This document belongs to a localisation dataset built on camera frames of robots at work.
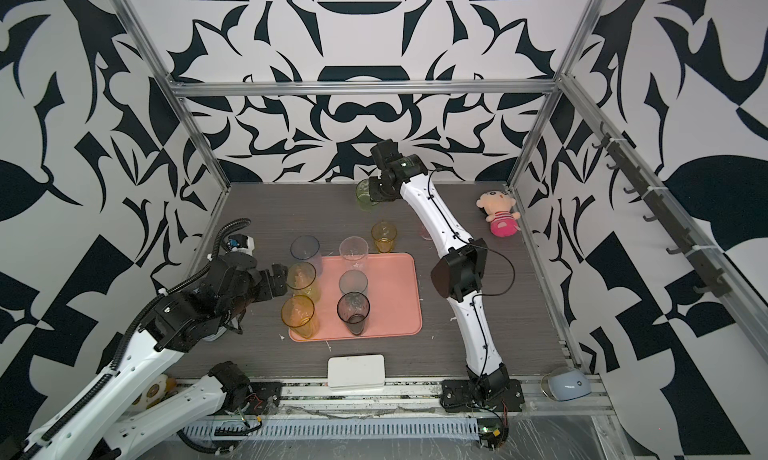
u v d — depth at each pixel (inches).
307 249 33.4
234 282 20.0
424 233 24.5
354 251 35.0
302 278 33.0
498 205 41.2
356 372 29.3
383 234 39.1
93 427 15.6
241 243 23.9
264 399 28.8
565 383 27.7
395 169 25.1
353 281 32.6
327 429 25.5
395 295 36.2
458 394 29.3
